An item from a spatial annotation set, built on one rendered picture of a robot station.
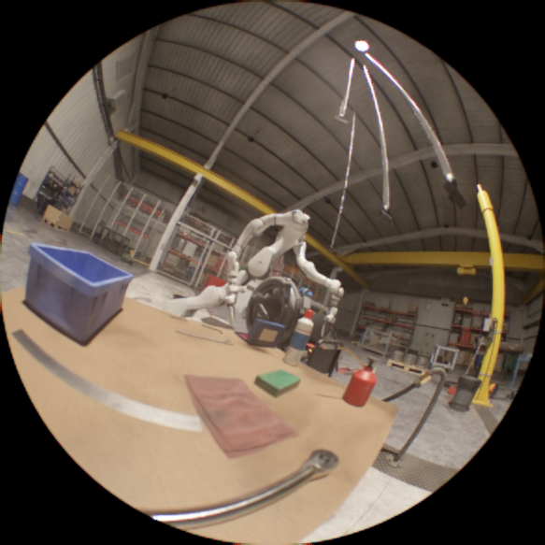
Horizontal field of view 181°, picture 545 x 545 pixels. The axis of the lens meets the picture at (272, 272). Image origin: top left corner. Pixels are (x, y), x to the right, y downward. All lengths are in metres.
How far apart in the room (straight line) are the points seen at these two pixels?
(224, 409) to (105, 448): 0.19
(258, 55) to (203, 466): 8.53
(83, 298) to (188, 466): 0.28
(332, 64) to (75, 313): 7.97
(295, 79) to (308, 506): 8.30
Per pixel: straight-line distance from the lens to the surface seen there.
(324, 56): 7.90
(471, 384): 2.74
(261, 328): 0.75
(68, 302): 0.37
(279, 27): 8.21
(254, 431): 0.28
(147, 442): 0.25
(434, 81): 8.29
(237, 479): 0.24
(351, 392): 0.53
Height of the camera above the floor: 0.67
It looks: 10 degrees up
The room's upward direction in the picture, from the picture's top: 20 degrees clockwise
